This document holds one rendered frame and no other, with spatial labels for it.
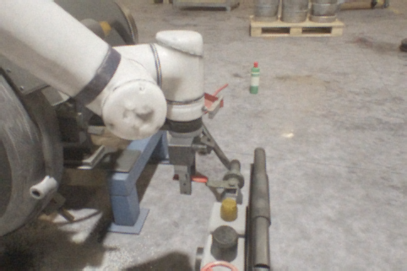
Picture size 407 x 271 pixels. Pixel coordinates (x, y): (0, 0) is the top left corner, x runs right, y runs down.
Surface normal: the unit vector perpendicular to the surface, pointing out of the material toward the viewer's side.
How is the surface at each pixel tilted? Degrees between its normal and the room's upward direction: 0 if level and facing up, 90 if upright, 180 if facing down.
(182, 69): 89
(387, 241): 0
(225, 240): 0
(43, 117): 84
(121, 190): 90
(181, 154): 90
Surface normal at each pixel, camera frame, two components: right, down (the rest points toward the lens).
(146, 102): 0.47, 0.37
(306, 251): -0.02, -0.87
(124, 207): -0.15, 0.50
